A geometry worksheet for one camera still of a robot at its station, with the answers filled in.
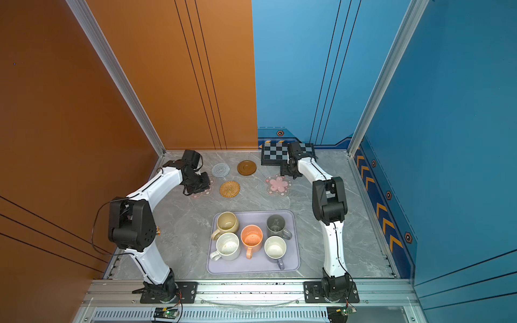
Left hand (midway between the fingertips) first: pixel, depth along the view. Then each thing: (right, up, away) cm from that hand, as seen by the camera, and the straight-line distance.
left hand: (210, 183), depth 94 cm
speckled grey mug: (+30, -18, -7) cm, 36 cm away
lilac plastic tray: (+24, -31, -13) cm, 41 cm away
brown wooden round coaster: (+15, +8, +18) cm, 25 cm away
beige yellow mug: (+8, -17, -4) cm, 19 cm away
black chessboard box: (+31, +16, +22) cm, 42 cm away
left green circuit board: (-9, -44, -23) cm, 51 cm away
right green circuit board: (+55, -42, -24) cm, 73 cm away
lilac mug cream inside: (+30, -26, -10) cm, 41 cm away
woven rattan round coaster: (+8, -3, +9) cm, 12 cm away
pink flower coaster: (-4, -5, +8) cm, 10 cm away
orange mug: (+20, -23, -9) cm, 32 cm away
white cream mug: (+11, -26, -11) cm, 30 cm away
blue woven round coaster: (+1, +7, +18) cm, 19 cm away
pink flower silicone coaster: (+33, -1, +12) cm, 35 cm away
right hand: (+38, +6, +12) cm, 41 cm away
